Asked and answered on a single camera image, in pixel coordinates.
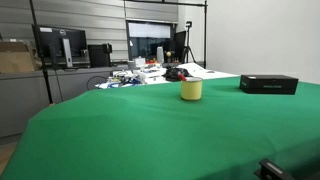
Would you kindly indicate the grey white speaker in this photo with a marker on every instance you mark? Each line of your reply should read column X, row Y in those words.
column 160, row 55

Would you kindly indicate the red marker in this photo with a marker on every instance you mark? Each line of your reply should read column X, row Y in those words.
column 182, row 77

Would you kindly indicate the black slanted stand pole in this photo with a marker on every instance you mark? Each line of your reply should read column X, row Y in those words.
column 47, row 86

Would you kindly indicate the white small box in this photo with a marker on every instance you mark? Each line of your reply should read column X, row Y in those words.
column 140, row 61

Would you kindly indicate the black camera clamp mount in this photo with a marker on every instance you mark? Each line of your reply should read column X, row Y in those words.
column 270, row 170

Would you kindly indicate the black Dell monitor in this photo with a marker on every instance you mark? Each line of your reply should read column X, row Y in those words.
column 50, row 40

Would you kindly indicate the black rectangular box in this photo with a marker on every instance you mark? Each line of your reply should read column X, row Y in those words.
column 266, row 85

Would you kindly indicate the grey cabinet counter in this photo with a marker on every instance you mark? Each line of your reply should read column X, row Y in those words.
column 20, row 100

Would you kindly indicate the green tablecloth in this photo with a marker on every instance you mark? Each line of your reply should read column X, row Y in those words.
column 133, row 133

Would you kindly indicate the yellow ball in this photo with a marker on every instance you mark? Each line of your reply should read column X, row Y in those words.
column 168, row 54

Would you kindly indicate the black camera tripod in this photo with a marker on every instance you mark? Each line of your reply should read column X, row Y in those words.
column 188, row 33

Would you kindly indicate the yellow enamel cup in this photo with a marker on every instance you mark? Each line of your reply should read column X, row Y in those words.
column 191, row 90

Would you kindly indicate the black desktop computer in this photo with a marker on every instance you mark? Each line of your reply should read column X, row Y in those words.
column 98, row 55

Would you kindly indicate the white paper sheets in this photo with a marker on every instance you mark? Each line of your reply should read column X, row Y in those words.
column 208, row 74

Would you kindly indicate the brown cardboard box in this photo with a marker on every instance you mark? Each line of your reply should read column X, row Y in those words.
column 16, row 60

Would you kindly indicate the orange red small objects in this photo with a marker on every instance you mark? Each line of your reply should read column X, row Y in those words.
column 151, row 61

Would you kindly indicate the white electronics clutter pile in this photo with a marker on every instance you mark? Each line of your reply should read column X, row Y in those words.
column 146, row 73

